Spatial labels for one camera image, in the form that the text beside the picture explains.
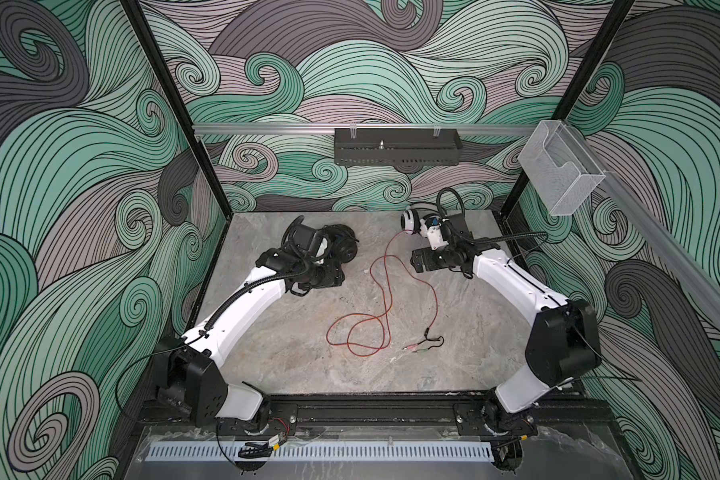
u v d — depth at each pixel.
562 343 0.44
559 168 0.80
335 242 1.03
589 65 0.79
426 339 0.86
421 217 1.07
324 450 0.70
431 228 0.80
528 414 0.74
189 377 0.39
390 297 0.97
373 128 0.94
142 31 0.73
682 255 0.57
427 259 0.80
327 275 0.71
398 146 0.97
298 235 0.64
